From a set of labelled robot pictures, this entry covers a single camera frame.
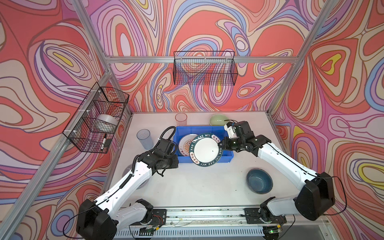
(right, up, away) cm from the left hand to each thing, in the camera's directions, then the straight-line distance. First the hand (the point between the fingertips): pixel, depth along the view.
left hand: (177, 160), depth 80 cm
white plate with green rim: (+15, +5, +3) cm, 16 cm away
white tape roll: (-34, +20, -9) cm, 41 cm away
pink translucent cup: (0, +24, +19) cm, 30 cm away
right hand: (+23, +7, +1) cm, 24 cm away
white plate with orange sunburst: (+3, +8, +18) cm, 20 cm away
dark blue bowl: (+46, -13, +4) cm, 48 cm away
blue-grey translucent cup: (-23, +12, +15) cm, 30 cm away
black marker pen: (-36, +11, -8) cm, 38 cm away
